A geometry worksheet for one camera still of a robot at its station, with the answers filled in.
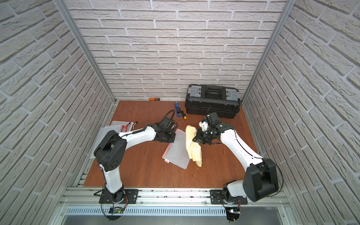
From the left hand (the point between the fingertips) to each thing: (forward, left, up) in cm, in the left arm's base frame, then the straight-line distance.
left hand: (175, 137), depth 93 cm
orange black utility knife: (+41, +21, -4) cm, 46 cm away
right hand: (-8, -13, +11) cm, 18 cm away
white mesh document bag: (-9, -1, -5) cm, 11 cm away
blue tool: (+28, -2, -3) cm, 28 cm away
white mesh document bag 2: (+16, +45, -6) cm, 48 cm away
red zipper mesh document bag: (+8, +54, -6) cm, 55 cm away
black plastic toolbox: (+23, -19, +14) cm, 33 cm away
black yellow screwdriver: (+22, -6, -3) cm, 23 cm away
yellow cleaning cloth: (-14, -12, +11) cm, 22 cm away
